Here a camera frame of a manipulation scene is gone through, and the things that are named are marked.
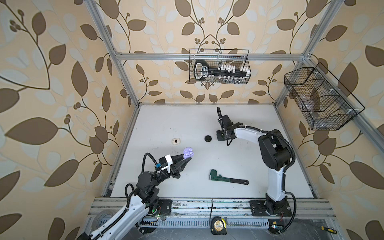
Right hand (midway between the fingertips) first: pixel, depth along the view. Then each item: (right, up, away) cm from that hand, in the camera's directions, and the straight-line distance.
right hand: (221, 137), depth 100 cm
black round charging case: (-9, -1, 0) cm, 9 cm away
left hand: (-19, -4, -37) cm, 42 cm away
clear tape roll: (-62, -34, -31) cm, 77 cm away
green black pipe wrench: (-7, -20, -16) cm, 27 cm away
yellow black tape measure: (-6, -36, -33) cm, 50 cm away
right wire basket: (+47, +19, -28) cm, 58 cm away
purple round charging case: (-20, -2, -37) cm, 42 cm away
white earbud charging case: (-30, -2, -3) cm, 30 cm away
